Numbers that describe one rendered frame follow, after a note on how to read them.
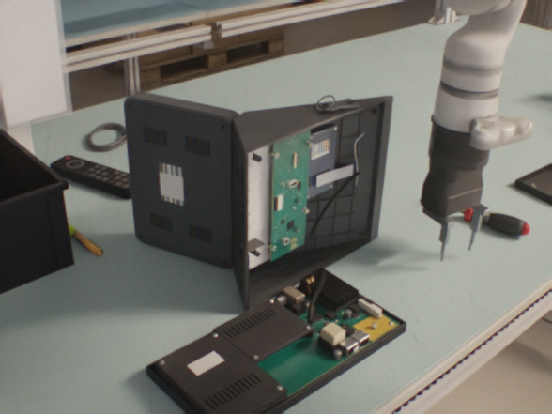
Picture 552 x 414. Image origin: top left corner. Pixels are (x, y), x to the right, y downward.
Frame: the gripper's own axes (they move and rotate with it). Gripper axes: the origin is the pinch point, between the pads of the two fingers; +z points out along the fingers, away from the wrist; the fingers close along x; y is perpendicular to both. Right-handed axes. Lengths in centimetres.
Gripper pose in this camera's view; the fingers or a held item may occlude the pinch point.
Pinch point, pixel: (455, 254)
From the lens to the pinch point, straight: 92.1
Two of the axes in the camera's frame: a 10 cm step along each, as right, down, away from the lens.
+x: -8.5, 2.5, -4.7
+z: -0.3, 8.6, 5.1
